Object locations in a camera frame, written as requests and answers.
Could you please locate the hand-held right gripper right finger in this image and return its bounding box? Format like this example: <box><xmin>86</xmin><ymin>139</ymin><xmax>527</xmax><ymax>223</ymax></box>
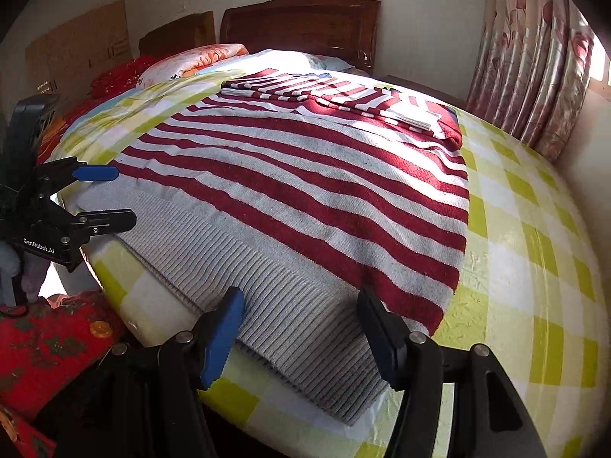
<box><xmin>356</xmin><ymin>287</ymin><xmax>547</xmax><ymax>458</ymax></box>

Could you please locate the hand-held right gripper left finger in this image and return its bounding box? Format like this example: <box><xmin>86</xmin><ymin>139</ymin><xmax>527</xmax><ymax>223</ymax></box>
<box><xmin>95</xmin><ymin>286</ymin><xmax>245</xmax><ymax>458</ymax></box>

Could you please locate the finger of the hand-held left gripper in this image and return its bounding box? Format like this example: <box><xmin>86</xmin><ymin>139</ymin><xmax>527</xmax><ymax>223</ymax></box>
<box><xmin>62</xmin><ymin>209</ymin><xmax>137</xmax><ymax>244</ymax></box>
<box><xmin>36</xmin><ymin>156</ymin><xmax>120</xmax><ymax>197</ymax></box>

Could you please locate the red white striped knit sweater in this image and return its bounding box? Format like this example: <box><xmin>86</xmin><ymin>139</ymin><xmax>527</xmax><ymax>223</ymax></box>
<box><xmin>76</xmin><ymin>69</ymin><xmax>471</xmax><ymax>426</ymax></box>

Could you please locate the person's left hand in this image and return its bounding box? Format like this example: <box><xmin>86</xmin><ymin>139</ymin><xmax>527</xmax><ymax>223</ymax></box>
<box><xmin>0</xmin><ymin>242</ymin><xmax>53</xmax><ymax>307</ymax></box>

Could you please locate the red floral bedspread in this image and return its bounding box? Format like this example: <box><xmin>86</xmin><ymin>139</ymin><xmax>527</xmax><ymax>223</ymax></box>
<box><xmin>0</xmin><ymin>55</ymin><xmax>158</xmax><ymax>458</ymax></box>

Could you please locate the wooden wardrobe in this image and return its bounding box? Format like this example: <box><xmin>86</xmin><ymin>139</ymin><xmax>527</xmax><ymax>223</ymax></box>
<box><xmin>24</xmin><ymin>0</ymin><xmax>133</xmax><ymax>102</ymax></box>

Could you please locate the pink floral pillow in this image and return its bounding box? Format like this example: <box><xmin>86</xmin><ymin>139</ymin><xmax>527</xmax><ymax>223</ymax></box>
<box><xmin>136</xmin><ymin>44</ymin><xmax>250</xmax><ymax>89</ymax></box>

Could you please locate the small wooden headboard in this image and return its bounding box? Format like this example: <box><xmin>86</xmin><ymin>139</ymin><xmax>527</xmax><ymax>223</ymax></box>
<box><xmin>138</xmin><ymin>10</ymin><xmax>217</xmax><ymax>58</ymax></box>

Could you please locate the light blue white pillow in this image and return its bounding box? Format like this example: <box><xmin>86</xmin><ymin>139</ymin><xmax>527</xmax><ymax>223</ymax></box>
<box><xmin>248</xmin><ymin>49</ymin><xmax>358</xmax><ymax>76</ymax></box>

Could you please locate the large wooden headboard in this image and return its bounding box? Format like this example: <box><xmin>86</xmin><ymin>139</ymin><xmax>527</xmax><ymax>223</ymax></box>
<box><xmin>220</xmin><ymin>0</ymin><xmax>381</xmax><ymax>76</ymax></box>

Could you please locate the wooden nightstand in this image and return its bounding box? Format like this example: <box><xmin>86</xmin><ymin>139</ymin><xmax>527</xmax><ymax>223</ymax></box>
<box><xmin>382</xmin><ymin>75</ymin><xmax>469</xmax><ymax>110</ymax></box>

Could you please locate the pink floral curtain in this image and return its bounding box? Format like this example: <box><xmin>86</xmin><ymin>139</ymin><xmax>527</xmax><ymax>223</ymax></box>
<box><xmin>465</xmin><ymin>0</ymin><xmax>598</xmax><ymax>161</ymax></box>

